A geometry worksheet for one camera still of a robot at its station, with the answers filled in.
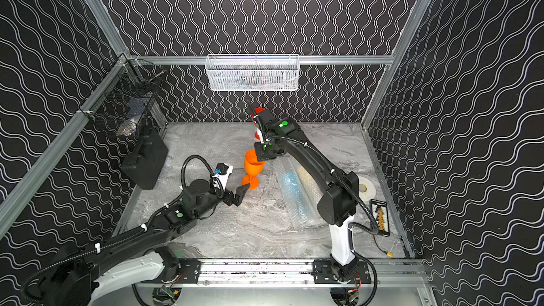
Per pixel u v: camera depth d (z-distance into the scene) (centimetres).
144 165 84
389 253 78
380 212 87
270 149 69
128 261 54
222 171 65
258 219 87
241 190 70
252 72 61
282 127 58
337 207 48
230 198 70
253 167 78
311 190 88
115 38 85
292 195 85
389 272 76
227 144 111
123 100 92
